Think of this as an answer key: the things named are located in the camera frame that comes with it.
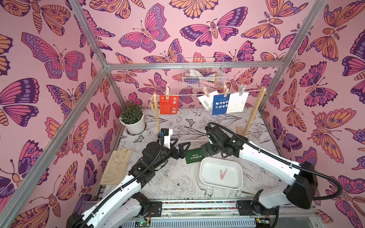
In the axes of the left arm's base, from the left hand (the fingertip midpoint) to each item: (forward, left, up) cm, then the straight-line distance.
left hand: (185, 141), depth 71 cm
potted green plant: (+25, +35, -10) cm, 44 cm away
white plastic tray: (-7, -23, -25) cm, 35 cm away
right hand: (+3, -14, -10) cm, 17 cm away
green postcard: (+5, -6, -26) cm, 27 cm away
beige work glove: (-3, +43, -25) cm, 50 cm away
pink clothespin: (-8, -22, -26) cm, 35 cm away
